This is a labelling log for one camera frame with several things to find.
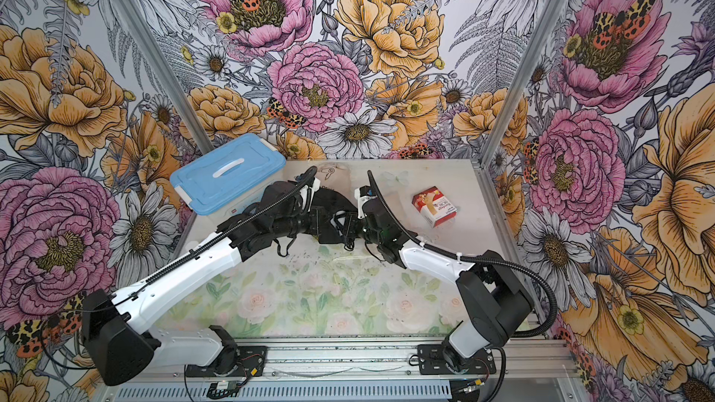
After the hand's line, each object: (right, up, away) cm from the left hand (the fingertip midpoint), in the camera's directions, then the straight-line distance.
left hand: (329, 223), depth 76 cm
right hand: (+2, -2, +9) cm, 9 cm away
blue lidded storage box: (-38, +10, +15) cm, 42 cm away
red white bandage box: (+35, +2, +26) cm, 44 cm away
